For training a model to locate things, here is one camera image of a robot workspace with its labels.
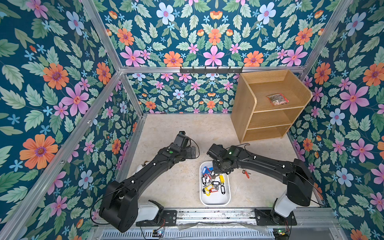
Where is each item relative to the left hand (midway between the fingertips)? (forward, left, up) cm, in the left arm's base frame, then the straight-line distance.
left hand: (190, 149), depth 85 cm
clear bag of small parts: (+16, -51, +21) cm, 57 cm away
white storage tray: (-25, -12, -11) cm, 30 cm away
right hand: (-12, -14, -4) cm, 19 cm away
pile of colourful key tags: (-15, -12, -12) cm, 23 cm away
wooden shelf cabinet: (+9, -37, +14) cm, 41 cm away
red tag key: (-13, -33, -12) cm, 38 cm away
